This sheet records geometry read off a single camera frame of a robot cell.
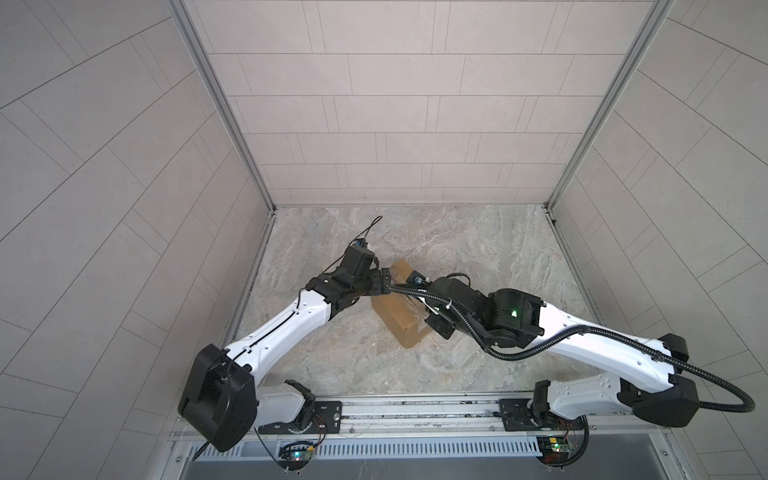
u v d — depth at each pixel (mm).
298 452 648
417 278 543
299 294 534
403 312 725
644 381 396
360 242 721
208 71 796
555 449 677
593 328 408
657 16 712
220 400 389
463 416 726
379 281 721
